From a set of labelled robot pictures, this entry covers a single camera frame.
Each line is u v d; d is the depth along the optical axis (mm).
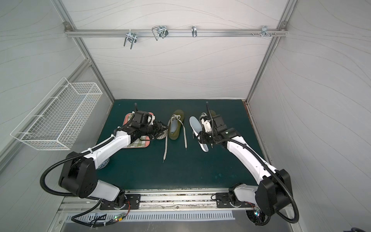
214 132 623
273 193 397
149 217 701
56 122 679
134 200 736
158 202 749
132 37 787
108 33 784
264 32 766
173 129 991
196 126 880
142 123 679
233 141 522
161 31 765
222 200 738
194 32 780
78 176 425
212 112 1100
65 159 414
